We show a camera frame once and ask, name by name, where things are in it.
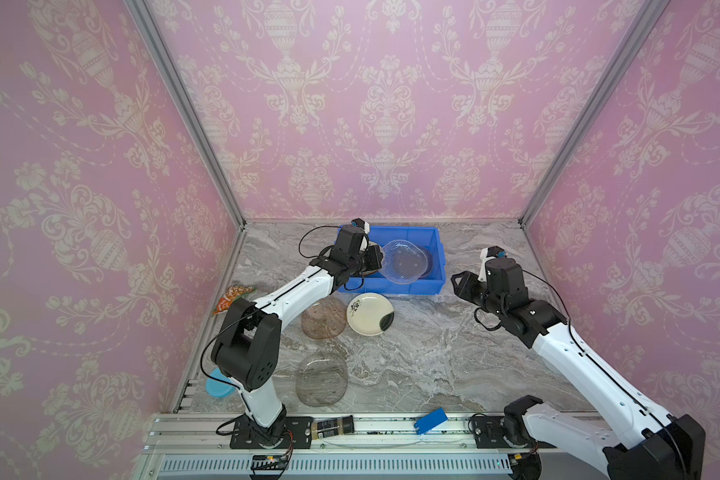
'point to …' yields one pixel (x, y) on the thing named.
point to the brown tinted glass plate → (324, 319)
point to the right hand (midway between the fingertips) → (456, 278)
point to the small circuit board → (268, 462)
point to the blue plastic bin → (374, 282)
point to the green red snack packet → (232, 293)
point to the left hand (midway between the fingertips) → (385, 256)
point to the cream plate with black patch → (370, 314)
